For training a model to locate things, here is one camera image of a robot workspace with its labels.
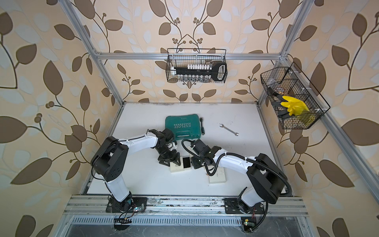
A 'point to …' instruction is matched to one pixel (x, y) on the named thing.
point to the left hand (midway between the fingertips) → (174, 162)
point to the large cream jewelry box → (218, 177)
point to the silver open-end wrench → (222, 126)
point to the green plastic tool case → (186, 127)
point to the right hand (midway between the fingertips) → (195, 162)
